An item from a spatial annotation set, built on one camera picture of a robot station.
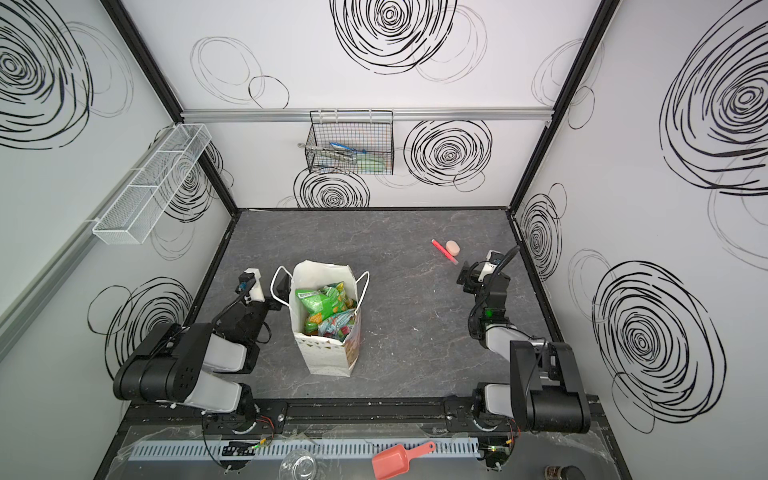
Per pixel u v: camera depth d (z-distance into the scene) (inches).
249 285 28.3
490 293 26.2
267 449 27.5
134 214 28.8
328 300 28.6
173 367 17.4
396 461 26.7
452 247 41.9
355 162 34.1
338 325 28.3
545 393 16.8
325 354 26.3
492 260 30.2
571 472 23.4
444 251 42.3
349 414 29.9
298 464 26.9
